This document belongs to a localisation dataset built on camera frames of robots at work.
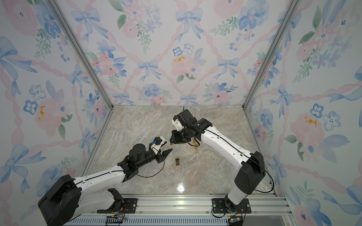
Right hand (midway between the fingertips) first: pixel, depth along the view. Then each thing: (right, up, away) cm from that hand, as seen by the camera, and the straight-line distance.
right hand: (172, 140), depth 76 cm
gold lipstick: (+11, +1, -11) cm, 16 cm away
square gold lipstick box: (+3, -12, +7) cm, 15 cm away
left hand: (-2, -3, +2) cm, 4 cm away
